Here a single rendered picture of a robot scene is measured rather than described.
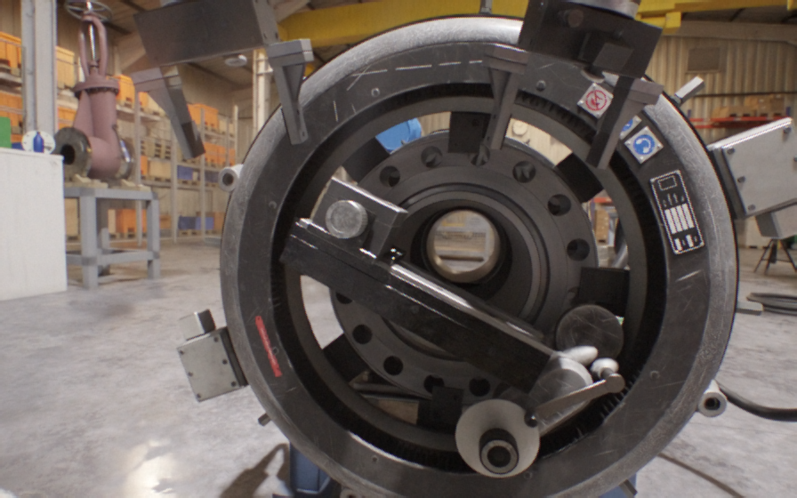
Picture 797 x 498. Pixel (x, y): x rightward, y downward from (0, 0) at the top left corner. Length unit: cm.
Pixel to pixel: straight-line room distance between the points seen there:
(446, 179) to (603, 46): 33
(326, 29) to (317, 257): 1304
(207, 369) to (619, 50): 71
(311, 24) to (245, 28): 1336
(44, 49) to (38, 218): 498
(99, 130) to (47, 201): 96
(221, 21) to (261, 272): 33
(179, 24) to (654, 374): 68
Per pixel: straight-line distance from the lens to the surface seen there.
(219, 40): 48
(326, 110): 60
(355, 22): 1323
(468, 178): 68
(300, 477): 117
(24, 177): 429
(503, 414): 60
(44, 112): 868
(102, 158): 474
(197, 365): 77
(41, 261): 435
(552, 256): 69
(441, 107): 63
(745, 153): 68
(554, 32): 47
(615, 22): 50
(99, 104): 498
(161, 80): 53
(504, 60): 46
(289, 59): 46
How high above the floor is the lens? 69
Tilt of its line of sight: 4 degrees down
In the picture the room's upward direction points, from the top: 1 degrees clockwise
